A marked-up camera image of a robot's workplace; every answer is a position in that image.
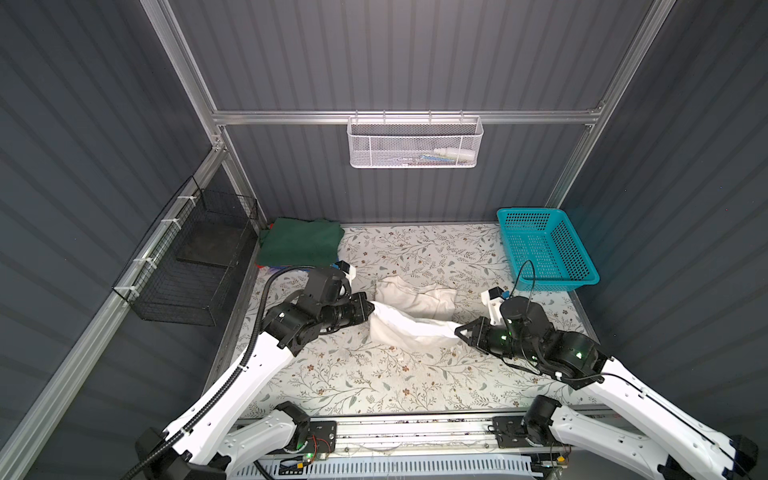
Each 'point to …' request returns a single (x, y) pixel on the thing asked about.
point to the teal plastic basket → (543, 236)
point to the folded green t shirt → (299, 242)
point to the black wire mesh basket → (188, 270)
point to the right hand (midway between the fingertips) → (456, 334)
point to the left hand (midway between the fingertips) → (376, 306)
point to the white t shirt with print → (411, 317)
